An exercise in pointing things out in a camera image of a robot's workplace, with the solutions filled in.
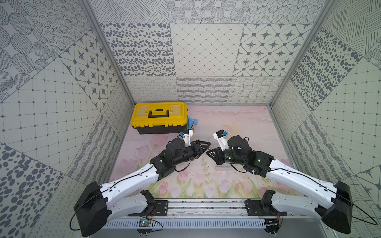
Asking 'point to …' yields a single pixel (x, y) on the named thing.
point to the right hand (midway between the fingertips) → (209, 153)
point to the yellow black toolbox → (156, 118)
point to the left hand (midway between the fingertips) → (211, 142)
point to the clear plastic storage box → (225, 167)
